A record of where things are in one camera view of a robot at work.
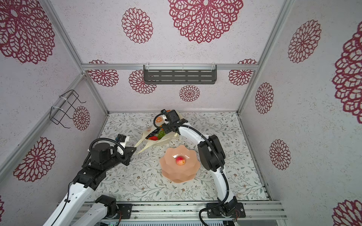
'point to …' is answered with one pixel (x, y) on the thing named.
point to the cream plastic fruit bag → (144, 144)
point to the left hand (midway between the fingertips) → (135, 149)
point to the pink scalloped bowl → (179, 173)
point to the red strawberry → (153, 138)
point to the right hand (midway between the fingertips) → (166, 122)
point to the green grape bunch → (161, 133)
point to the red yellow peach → (180, 160)
